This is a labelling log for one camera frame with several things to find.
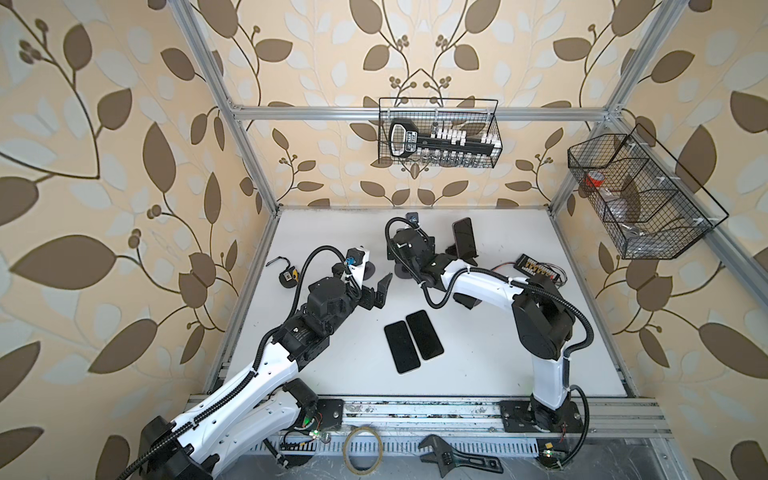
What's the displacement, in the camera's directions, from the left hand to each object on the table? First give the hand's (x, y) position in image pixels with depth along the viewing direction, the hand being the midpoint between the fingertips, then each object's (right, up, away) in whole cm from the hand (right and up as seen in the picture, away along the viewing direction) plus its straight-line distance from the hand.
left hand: (376, 267), depth 72 cm
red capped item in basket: (+64, +25, +16) cm, 70 cm away
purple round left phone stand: (-5, -4, +30) cm, 31 cm away
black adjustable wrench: (+16, -44, -4) cm, 47 cm away
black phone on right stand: (+27, +7, +24) cm, 37 cm away
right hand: (+8, +6, +19) cm, 21 cm away
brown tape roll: (-7, -42, -5) cm, 43 cm away
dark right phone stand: (+24, +3, +27) cm, 37 cm away
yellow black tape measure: (-31, -6, +27) cm, 42 cm away
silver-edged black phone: (+13, -22, +16) cm, 30 cm away
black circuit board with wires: (+52, -3, +30) cm, 60 cm away
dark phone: (+7, -25, +13) cm, 29 cm away
